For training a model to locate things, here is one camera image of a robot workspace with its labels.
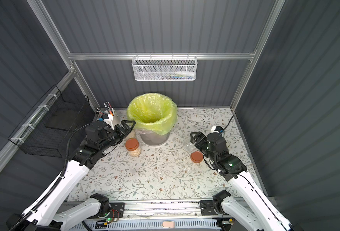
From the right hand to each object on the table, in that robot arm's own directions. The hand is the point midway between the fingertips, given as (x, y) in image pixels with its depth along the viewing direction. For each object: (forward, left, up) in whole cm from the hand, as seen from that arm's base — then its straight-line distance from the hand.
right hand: (197, 137), depth 71 cm
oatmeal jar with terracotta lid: (-4, +4, -2) cm, 6 cm away
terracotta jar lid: (+2, -3, -27) cm, 27 cm away
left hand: (+2, +32, +5) cm, 32 cm away
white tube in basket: (+45, +4, +9) cm, 46 cm away
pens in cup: (+34, +59, -12) cm, 69 cm away
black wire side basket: (+2, +76, +3) cm, 76 cm away
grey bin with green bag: (+26, +25, -12) cm, 38 cm away
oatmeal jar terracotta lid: (+5, +38, -16) cm, 42 cm away
